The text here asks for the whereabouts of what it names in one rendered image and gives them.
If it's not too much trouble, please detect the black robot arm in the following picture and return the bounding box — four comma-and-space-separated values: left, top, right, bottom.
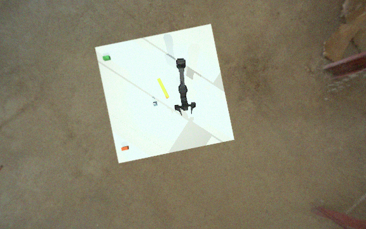
176, 58, 188, 111

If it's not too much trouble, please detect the green rectangular block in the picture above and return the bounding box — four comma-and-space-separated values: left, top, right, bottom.
102, 56, 111, 61

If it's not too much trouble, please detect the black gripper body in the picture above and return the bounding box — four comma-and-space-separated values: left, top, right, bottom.
174, 98, 196, 111

